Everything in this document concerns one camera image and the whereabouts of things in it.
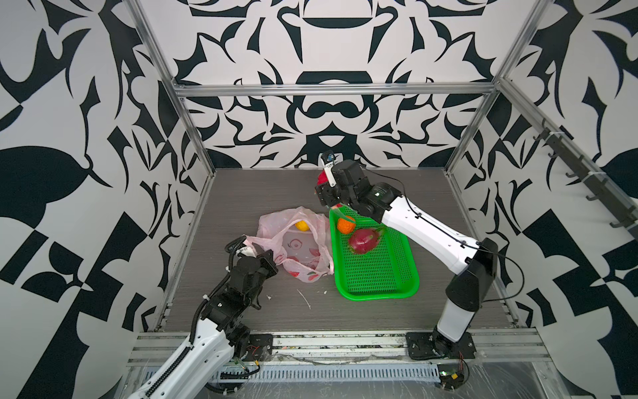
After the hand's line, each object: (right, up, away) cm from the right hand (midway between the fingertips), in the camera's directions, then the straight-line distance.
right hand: (326, 179), depth 78 cm
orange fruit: (+8, -17, +16) cm, 24 cm away
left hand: (-17, -22, +3) cm, 28 cm away
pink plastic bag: (-10, -22, +19) cm, 31 cm away
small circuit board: (+35, -56, -7) cm, 66 cm away
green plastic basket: (+22, -33, +11) cm, 41 cm away
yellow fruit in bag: (-9, -17, +18) cm, 26 cm away
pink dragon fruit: (+13, -21, +10) cm, 27 cm away
